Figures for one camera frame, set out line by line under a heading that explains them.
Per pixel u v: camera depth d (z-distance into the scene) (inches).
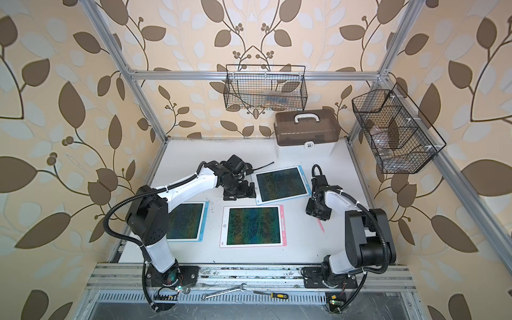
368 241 17.2
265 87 37.8
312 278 28.9
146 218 18.5
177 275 27.0
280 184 39.8
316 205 30.1
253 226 34.2
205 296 27.8
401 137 29.0
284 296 27.4
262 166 42.6
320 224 34.7
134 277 29.7
